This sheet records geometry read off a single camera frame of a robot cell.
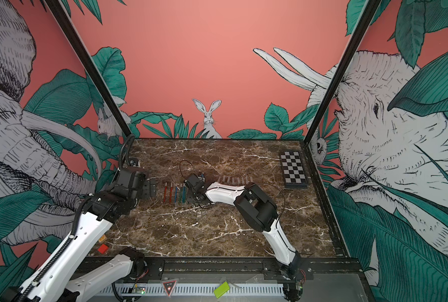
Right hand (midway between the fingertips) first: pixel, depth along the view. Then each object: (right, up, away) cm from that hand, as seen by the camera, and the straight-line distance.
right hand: (189, 196), depth 94 cm
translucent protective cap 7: (+32, +7, +9) cm, 34 cm away
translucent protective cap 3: (+22, +7, +7) cm, 24 cm away
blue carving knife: (-8, 0, +2) cm, 8 cm away
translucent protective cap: (+15, +9, +8) cm, 19 cm away
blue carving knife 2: (-3, 0, +2) cm, 4 cm away
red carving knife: (-13, +2, +2) cm, 13 cm away
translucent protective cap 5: (+27, +7, +7) cm, 29 cm away
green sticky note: (+18, -30, -24) cm, 42 cm away
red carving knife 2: (-10, +1, +2) cm, 10 cm away
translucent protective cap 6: (+30, +7, +7) cm, 31 cm away
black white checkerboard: (+56, +12, +8) cm, 58 cm away
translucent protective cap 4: (+25, +7, +7) cm, 27 cm away
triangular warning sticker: (-2, -29, -24) cm, 38 cm away
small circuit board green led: (-14, -31, -24) cm, 41 cm away
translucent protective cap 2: (+17, +9, +10) cm, 22 cm away
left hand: (-14, +11, -20) cm, 27 cm away
